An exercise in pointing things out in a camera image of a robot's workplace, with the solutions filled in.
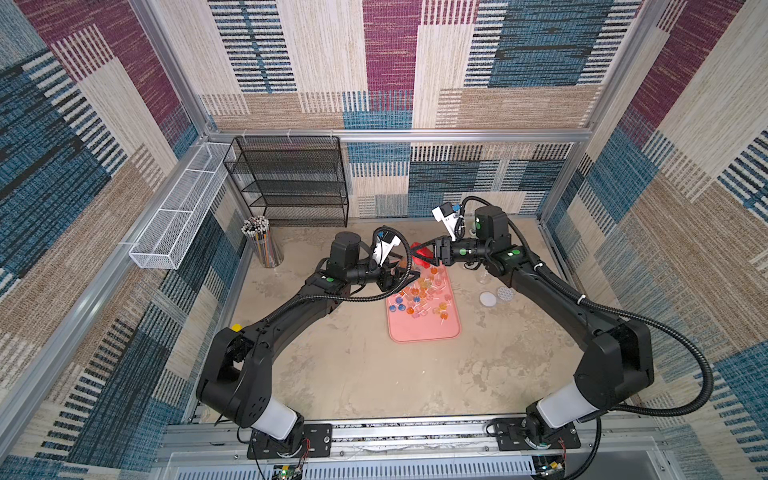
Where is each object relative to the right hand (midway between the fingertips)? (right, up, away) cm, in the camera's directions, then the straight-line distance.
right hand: (420, 253), depth 77 cm
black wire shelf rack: (-43, +26, +34) cm, 61 cm away
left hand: (-2, -4, +1) cm, 4 cm away
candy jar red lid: (0, +1, -4) cm, 4 cm away
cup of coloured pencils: (-48, 0, +26) cm, 54 cm away
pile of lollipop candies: (+4, -14, +23) cm, 27 cm away
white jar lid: (+24, -15, +23) cm, 37 cm away
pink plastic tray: (-4, -23, +17) cm, 29 cm away
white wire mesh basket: (-76, +7, +18) cm, 78 cm away
